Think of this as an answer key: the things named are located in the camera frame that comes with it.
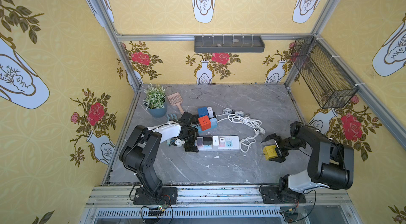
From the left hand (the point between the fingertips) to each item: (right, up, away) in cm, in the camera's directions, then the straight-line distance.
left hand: (200, 141), depth 92 cm
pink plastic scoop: (-19, +25, +21) cm, 37 cm away
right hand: (+34, -2, -7) cm, 35 cm away
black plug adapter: (+4, +3, -9) cm, 10 cm away
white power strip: (+15, 0, -5) cm, 16 cm away
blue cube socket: (+2, +17, +3) cm, 17 cm away
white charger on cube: (+6, +17, +3) cm, 18 cm away
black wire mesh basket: (+62, +32, -17) cm, 72 cm away
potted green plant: (-27, +24, 0) cm, 36 cm away
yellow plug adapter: (+37, -3, -11) cm, 38 cm away
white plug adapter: (+9, +3, -9) cm, 13 cm away
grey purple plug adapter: (0, +2, -7) cm, 7 cm away
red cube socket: (+3, +11, -2) cm, 12 cm away
